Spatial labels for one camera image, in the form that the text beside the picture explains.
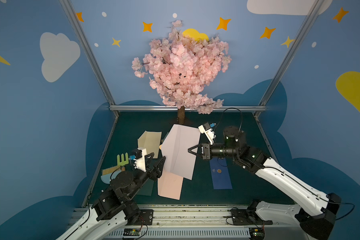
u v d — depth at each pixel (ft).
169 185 2.82
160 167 2.26
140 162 1.80
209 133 1.92
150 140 3.39
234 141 1.57
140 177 1.82
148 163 2.17
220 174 2.97
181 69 2.00
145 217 2.44
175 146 2.12
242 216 2.45
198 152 1.98
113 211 1.55
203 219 2.46
